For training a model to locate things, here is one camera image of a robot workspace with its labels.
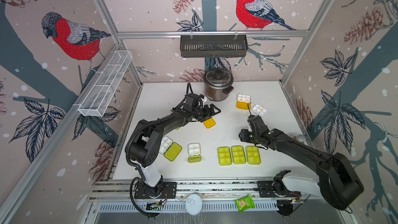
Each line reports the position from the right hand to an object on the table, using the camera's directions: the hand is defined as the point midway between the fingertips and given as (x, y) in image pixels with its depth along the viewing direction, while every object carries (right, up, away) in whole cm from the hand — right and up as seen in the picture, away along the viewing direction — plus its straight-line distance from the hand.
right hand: (242, 133), depth 88 cm
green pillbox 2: (+5, -11, -3) cm, 13 cm away
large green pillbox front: (-3, -11, -3) cm, 12 cm away
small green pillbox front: (-28, -10, -3) cm, 30 cm away
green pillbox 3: (-42, -8, -2) cm, 43 cm away
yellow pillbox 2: (+5, +18, +19) cm, 27 cm away
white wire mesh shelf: (-73, +20, -17) cm, 78 cm away
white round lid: (-27, -25, -23) cm, 43 cm away
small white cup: (+30, -1, -6) cm, 31 cm away
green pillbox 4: (-11, -11, -5) cm, 16 cm away
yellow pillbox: (-19, +5, +9) cm, 21 cm away
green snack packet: (-4, -27, -20) cm, 33 cm away
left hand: (-14, +13, -2) cm, 19 cm away
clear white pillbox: (+16, +12, +15) cm, 25 cm away
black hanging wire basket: (-15, +56, +14) cm, 60 cm away
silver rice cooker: (-14, +30, +10) cm, 35 cm away
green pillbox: (-39, +2, +6) cm, 40 cm away
